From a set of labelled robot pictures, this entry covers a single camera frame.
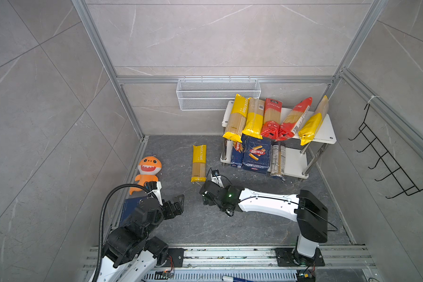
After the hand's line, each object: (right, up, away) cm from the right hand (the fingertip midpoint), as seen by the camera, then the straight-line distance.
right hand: (212, 191), depth 84 cm
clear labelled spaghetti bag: (+37, +16, +14) cm, 43 cm away
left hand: (-15, +2, -15) cm, 21 cm away
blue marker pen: (+8, -31, -16) cm, 35 cm away
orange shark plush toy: (-36, +11, +11) cm, 39 cm away
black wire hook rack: (+68, +12, -21) cm, 72 cm away
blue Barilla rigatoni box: (+25, +17, +11) cm, 32 cm away
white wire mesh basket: (+1, +53, +16) cm, 56 cm away
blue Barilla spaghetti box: (+14, +17, +14) cm, 26 cm away
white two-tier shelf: (+52, +15, +20) cm, 58 cm away
